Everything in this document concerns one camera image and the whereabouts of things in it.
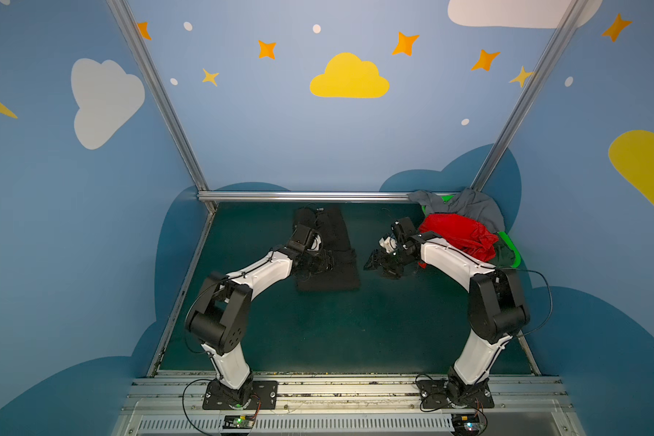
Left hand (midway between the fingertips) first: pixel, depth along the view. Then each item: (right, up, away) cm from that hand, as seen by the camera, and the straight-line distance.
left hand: (336, 265), depth 91 cm
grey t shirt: (+56, +23, +20) cm, 64 cm away
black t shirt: (-2, +15, +24) cm, 28 cm away
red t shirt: (+50, +10, +12) cm, 52 cm away
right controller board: (+35, -40, -19) cm, 57 cm away
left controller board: (-26, -39, -20) cm, 51 cm away
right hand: (+13, -1, 0) cm, 13 cm away
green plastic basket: (+60, +3, +2) cm, 60 cm away
